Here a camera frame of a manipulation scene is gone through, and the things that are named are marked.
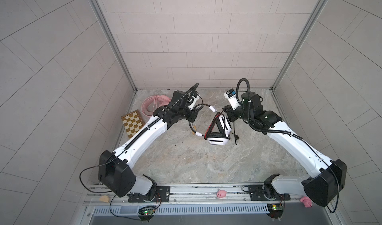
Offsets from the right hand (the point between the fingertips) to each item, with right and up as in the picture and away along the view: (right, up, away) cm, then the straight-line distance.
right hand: (223, 108), depth 76 cm
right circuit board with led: (+23, -47, -8) cm, 53 cm away
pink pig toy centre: (-2, -41, -5) cm, 41 cm away
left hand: (-11, -1, +1) cm, 11 cm away
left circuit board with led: (-36, -46, -11) cm, 59 cm away
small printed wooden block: (-15, -14, +19) cm, 28 cm away
